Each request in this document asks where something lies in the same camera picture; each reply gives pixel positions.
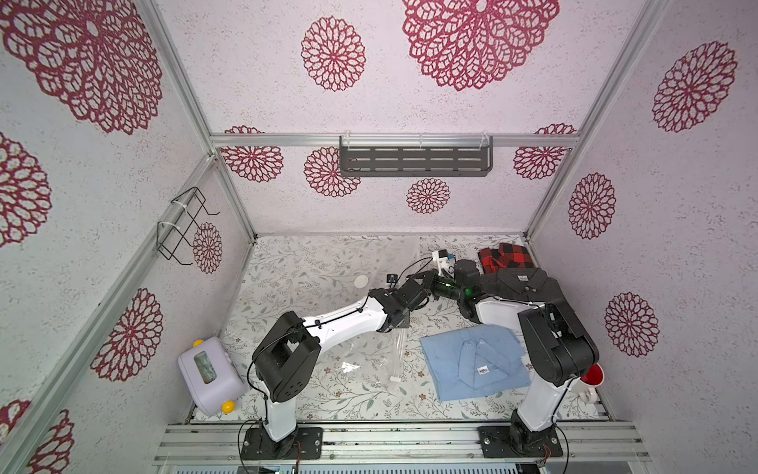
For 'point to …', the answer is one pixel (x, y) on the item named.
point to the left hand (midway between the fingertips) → (392, 316)
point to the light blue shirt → (475, 360)
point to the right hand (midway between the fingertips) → (406, 275)
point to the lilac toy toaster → (211, 378)
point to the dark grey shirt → (529, 284)
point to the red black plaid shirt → (507, 256)
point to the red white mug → (589, 382)
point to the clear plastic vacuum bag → (307, 275)
